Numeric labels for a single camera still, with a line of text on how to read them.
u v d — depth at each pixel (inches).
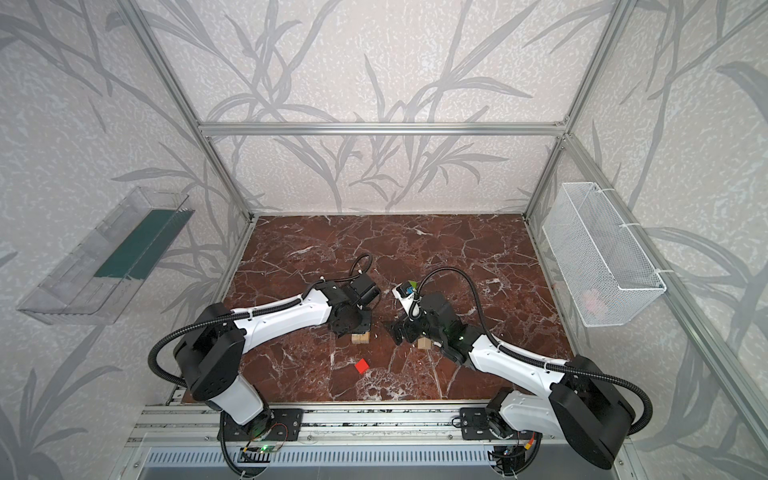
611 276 23.8
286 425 28.6
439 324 24.9
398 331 28.4
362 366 32.5
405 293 27.7
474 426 29.0
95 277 25.3
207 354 17.5
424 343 33.7
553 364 18.0
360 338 33.3
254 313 19.1
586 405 16.1
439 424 29.6
